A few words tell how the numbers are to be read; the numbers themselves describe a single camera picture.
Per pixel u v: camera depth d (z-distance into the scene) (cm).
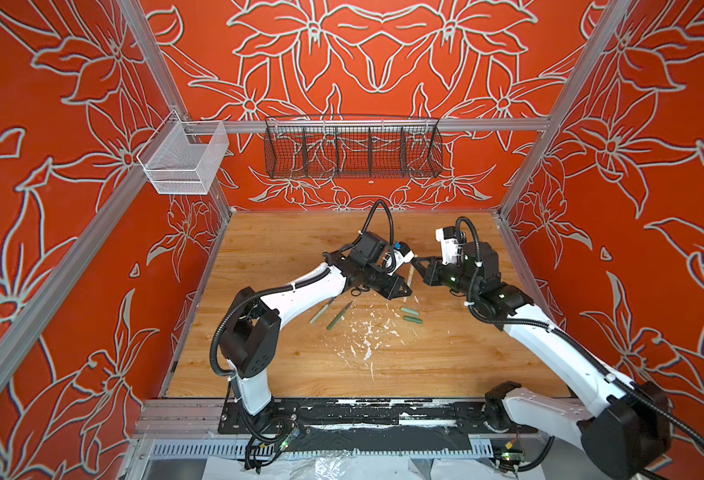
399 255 73
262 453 71
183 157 94
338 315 92
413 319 90
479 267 56
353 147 97
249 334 46
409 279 77
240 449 70
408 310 92
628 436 37
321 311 92
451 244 68
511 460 68
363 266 65
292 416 73
